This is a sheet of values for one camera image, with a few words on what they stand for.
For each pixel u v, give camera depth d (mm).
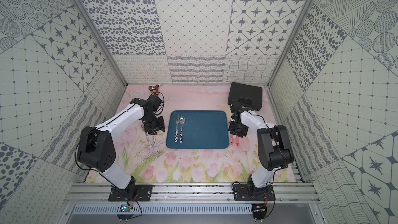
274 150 468
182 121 982
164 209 701
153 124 747
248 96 1099
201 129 958
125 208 715
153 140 909
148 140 906
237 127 781
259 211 719
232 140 912
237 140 912
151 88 1145
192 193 764
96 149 453
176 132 938
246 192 731
